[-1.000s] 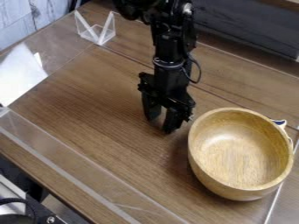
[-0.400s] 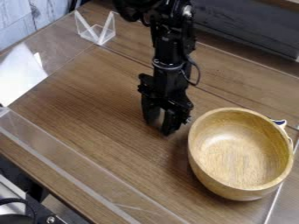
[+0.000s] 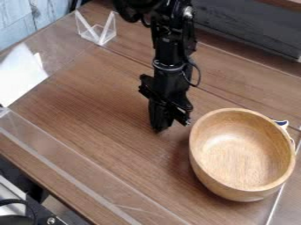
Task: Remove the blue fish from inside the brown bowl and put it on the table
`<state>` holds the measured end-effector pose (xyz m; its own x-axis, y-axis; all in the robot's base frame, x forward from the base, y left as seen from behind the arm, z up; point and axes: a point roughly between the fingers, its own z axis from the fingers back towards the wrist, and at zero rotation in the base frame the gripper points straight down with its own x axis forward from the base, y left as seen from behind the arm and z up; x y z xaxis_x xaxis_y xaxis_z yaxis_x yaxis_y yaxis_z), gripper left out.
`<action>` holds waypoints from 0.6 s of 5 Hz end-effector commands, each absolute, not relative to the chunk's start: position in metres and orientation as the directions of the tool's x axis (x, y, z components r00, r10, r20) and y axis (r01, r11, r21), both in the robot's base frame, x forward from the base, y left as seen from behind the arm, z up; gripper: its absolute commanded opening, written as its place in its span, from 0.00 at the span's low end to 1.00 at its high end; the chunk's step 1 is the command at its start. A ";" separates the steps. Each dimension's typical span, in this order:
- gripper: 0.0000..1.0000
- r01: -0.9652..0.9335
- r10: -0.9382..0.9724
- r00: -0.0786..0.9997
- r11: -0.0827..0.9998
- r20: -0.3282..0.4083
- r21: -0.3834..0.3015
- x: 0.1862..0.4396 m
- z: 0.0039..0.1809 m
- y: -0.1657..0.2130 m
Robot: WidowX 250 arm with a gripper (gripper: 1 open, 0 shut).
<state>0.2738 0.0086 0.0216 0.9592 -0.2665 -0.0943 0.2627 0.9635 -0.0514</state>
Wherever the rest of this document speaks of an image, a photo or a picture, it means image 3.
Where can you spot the black metal table mount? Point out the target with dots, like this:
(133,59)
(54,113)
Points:
(26,203)

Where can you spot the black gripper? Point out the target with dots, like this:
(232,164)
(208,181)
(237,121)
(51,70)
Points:
(166,91)

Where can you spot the brown wooden bowl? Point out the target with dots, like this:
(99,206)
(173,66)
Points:
(242,154)

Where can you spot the clear acrylic corner bracket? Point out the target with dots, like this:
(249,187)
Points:
(99,34)

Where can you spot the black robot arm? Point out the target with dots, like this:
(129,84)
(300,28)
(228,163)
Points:
(170,20)

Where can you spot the clear acrylic front barrier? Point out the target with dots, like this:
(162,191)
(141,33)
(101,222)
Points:
(93,191)

